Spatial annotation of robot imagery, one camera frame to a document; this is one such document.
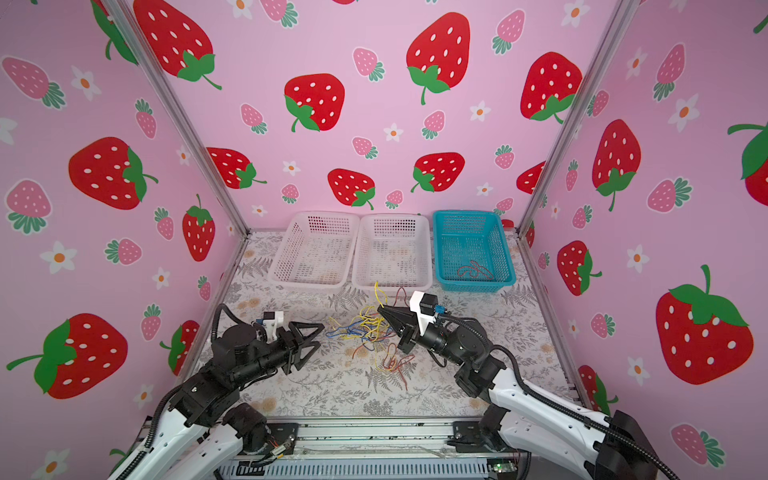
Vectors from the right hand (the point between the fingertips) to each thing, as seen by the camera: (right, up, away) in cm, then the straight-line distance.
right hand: (380, 309), depth 62 cm
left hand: (-13, -7, +6) cm, 16 cm away
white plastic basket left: (-27, +13, +52) cm, 60 cm away
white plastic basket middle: (+2, +13, +53) cm, 54 cm away
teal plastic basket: (+33, +13, +53) cm, 64 cm away
